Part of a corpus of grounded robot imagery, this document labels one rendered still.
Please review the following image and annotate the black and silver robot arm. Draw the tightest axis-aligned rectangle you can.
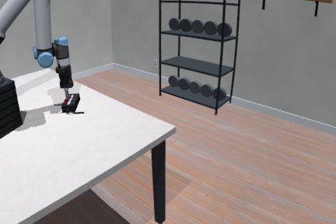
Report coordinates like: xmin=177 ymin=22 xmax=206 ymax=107
xmin=0 ymin=0 xmax=69 ymax=68

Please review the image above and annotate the black power strip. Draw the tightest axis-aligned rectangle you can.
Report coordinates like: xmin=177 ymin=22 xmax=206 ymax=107
xmin=61 ymin=93 xmax=85 ymax=114

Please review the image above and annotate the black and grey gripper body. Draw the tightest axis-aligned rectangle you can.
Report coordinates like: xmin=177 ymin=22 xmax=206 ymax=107
xmin=55 ymin=58 xmax=74 ymax=89

